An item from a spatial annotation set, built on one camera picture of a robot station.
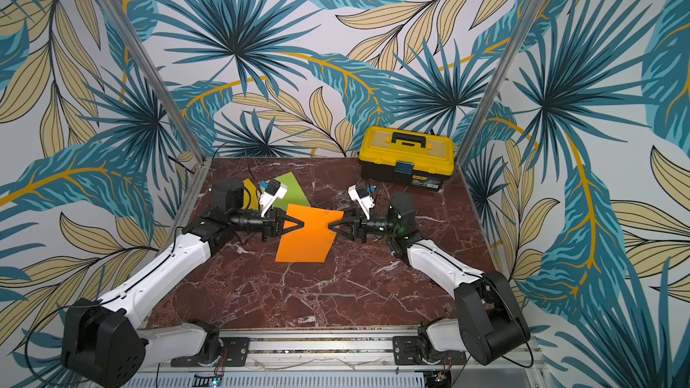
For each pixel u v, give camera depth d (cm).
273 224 63
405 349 73
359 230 66
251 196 63
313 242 72
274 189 64
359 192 66
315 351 75
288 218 68
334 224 70
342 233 69
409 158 101
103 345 39
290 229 69
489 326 42
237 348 73
